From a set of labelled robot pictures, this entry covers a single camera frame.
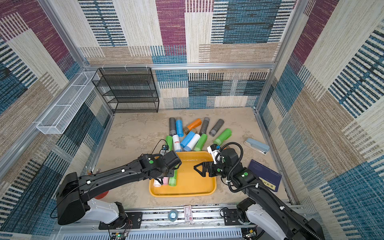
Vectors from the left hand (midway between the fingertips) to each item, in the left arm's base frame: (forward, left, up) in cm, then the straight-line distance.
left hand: (171, 169), depth 79 cm
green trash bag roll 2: (+26, -32, -8) cm, 42 cm away
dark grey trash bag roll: (+36, +3, -8) cm, 37 cm away
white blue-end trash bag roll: (+21, -11, -8) cm, 25 cm away
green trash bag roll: (-3, 0, -7) cm, 7 cm away
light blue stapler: (+18, -52, -7) cm, 55 cm away
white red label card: (-18, -8, -10) cm, 22 cm away
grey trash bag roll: (+35, -20, -7) cm, 41 cm away
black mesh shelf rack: (+57, +35, +9) cm, 67 cm away
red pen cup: (-16, +25, +12) cm, 32 cm away
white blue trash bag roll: (-5, +8, -7) cm, 12 cm away
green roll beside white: (+22, -17, -8) cm, 29 cm away
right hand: (-1, -16, +3) cm, 16 cm away
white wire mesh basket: (+28, +55, +22) cm, 66 cm away
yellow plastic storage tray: (-3, -9, -10) cm, 14 cm away
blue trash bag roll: (+34, -2, -6) cm, 35 cm away
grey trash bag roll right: (+34, -28, -7) cm, 45 cm away
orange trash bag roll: (+40, -14, -9) cm, 43 cm away
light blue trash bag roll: (+25, -7, -8) cm, 27 cm away
